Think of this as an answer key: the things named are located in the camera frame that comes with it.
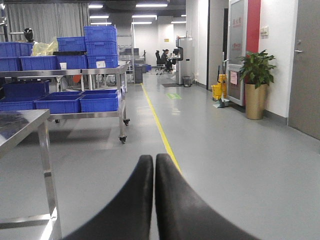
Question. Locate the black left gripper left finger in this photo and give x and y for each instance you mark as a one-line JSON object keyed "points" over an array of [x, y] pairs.
{"points": [[130, 207]]}

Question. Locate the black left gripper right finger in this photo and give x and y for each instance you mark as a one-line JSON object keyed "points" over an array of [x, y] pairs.
{"points": [[180, 212]]}

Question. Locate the row of blue bins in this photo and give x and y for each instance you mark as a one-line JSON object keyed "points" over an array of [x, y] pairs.
{"points": [[100, 102]]}

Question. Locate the grey dustpan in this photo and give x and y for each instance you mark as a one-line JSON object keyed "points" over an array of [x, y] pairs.
{"points": [[221, 103]]}

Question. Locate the yellow mop bucket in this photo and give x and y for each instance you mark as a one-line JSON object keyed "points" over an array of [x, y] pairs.
{"points": [[218, 91]]}

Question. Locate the small mesh waste basket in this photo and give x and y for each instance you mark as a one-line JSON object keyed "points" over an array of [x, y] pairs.
{"points": [[187, 81]]}

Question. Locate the plant in gold pot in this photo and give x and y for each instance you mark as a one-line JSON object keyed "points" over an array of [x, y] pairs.
{"points": [[255, 102]]}

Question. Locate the dark grey waste bin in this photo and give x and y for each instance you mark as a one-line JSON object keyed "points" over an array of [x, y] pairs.
{"points": [[138, 73]]}

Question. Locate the bare steel table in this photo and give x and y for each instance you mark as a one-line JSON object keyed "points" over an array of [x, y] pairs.
{"points": [[20, 122]]}

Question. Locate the steel rack on castors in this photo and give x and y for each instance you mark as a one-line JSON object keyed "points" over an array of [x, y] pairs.
{"points": [[75, 72]]}

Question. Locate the tall grey machine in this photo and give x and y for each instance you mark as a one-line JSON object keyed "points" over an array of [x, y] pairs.
{"points": [[185, 65]]}

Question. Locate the black office chair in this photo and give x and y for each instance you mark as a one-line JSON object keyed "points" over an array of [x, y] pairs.
{"points": [[158, 58]]}

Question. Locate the person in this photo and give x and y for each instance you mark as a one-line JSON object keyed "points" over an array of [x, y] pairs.
{"points": [[165, 58]]}

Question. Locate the yellow plastic bag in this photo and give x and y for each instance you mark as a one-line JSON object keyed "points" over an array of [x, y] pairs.
{"points": [[43, 48]]}

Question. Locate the grey door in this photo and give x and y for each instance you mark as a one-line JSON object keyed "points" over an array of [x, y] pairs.
{"points": [[305, 75]]}

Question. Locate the black glossy round object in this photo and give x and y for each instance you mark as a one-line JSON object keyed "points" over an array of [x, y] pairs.
{"points": [[28, 34]]}

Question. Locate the grey curtain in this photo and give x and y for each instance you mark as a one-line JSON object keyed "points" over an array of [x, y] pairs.
{"points": [[45, 22]]}

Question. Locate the glass-fronted wall cabinet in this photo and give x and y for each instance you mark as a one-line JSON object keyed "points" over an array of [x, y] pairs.
{"points": [[236, 50]]}

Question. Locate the wall switch panel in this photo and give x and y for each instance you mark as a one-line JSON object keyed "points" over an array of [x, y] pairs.
{"points": [[264, 32]]}

